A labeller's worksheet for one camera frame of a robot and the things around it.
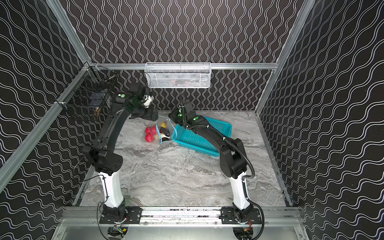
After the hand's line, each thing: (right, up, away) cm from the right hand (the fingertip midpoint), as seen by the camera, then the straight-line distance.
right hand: (167, 115), depth 88 cm
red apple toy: (-13, -10, +10) cm, 19 cm away
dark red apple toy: (-14, -14, +10) cm, 23 cm away
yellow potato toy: (-5, -6, +15) cm, 17 cm away
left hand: (-6, -1, -5) cm, 8 cm away
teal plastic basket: (+20, -18, +15) cm, 31 cm away
